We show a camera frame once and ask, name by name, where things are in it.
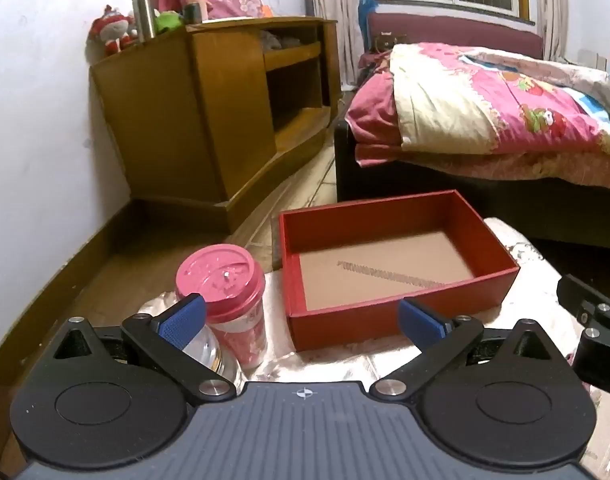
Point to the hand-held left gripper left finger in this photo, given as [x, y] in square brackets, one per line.
[182, 322]

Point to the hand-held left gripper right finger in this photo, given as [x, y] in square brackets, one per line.
[421, 322]

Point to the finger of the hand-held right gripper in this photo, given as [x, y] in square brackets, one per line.
[590, 305]

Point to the red cardboard box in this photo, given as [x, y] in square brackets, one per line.
[345, 322]

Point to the clear glass jar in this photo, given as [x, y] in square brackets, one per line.
[210, 355]

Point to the pink lidded cup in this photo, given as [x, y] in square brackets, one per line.
[220, 275]

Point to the wooden cabinet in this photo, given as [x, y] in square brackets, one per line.
[185, 125]

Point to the red pink bed sheet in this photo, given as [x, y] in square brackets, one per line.
[375, 115]

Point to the pink printed quilt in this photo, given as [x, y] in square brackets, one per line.
[475, 100]

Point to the brown handbag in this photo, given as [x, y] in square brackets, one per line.
[391, 42]

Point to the dark red headboard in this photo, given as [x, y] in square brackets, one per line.
[460, 32]

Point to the grey cloth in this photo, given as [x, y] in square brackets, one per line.
[275, 40]

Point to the green plush toy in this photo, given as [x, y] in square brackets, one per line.
[167, 21]

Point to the beige curtain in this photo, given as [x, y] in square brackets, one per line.
[335, 20]
[552, 5]

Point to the red white plush doll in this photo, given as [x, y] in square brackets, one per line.
[112, 27]

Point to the dark small cup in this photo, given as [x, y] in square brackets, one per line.
[191, 14]

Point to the steel thermos bottle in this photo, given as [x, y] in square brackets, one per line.
[143, 15]

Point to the blue cloth bag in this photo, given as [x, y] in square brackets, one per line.
[369, 15]

